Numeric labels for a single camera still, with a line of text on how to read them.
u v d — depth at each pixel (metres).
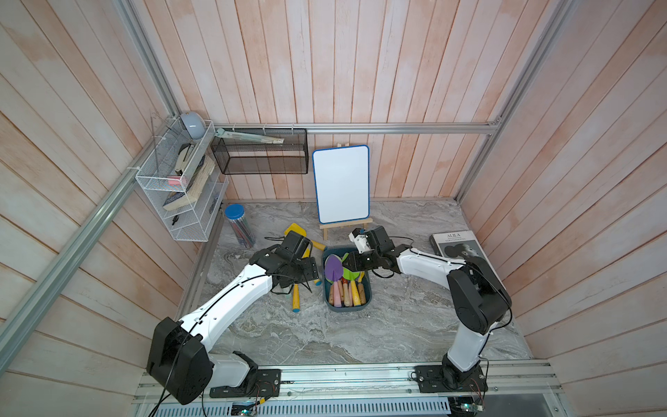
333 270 0.95
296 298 0.88
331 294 0.88
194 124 0.83
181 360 0.39
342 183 0.94
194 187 0.80
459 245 1.01
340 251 1.01
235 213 0.90
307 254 0.66
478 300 0.49
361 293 0.88
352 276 0.93
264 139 0.90
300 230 1.09
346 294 0.88
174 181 0.69
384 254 0.73
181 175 0.70
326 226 1.02
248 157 1.09
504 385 0.75
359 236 0.86
